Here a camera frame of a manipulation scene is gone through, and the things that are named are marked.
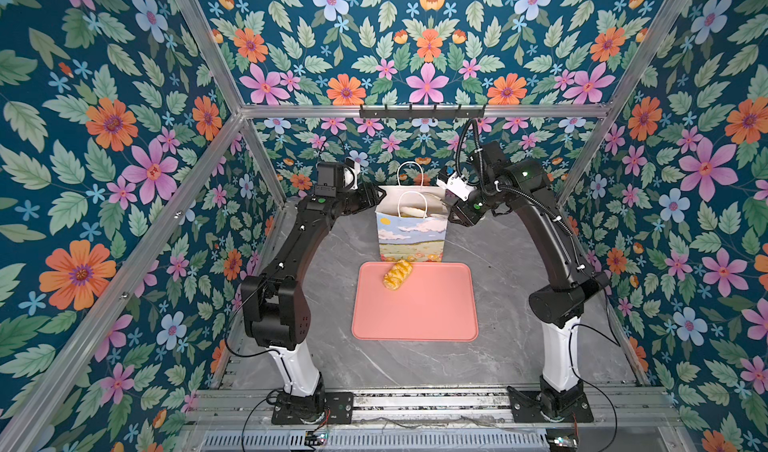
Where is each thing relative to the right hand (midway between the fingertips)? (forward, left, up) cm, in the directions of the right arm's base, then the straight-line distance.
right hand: (458, 207), depth 77 cm
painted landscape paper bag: (0, +12, -6) cm, 14 cm away
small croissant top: (-6, +18, -26) cm, 32 cm away
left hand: (+8, +20, +1) cm, 22 cm away
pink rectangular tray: (-12, +4, -31) cm, 34 cm away
